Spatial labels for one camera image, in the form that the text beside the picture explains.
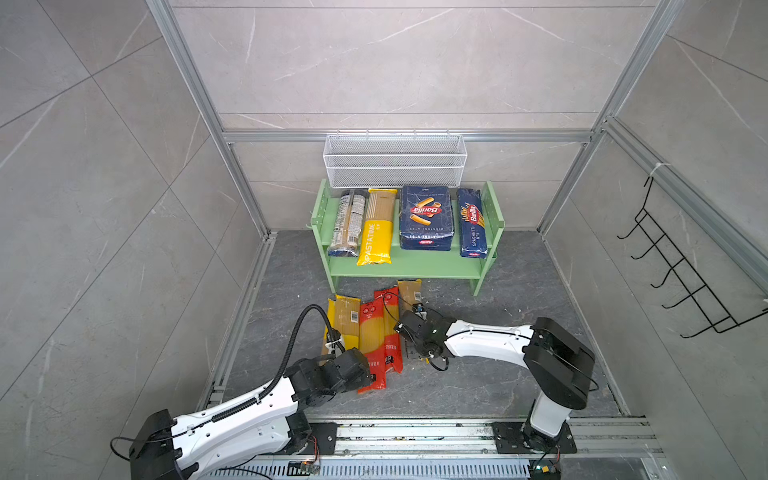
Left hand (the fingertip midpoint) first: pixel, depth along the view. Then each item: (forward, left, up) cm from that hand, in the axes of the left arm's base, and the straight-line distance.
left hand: (361, 369), depth 79 cm
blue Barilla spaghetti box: (+24, -30, +24) cm, 46 cm away
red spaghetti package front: (+9, -3, -4) cm, 10 cm away
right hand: (+8, -16, -6) cm, 19 cm away
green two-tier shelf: (+20, -13, +21) cm, 32 cm away
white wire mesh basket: (+63, -12, +23) cm, 68 cm away
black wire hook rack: (-1, -74, +27) cm, 79 cm away
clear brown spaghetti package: (+33, +2, +24) cm, 41 cm away
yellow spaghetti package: (+16, +6, -2) cm, 17 cm away
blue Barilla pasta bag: (+31, -19, +26) cm, 44 cm away
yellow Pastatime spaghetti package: (+29, -5, +21) cm, 36 cm away
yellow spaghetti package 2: (+25, -15, -2) cm, 29 cm away
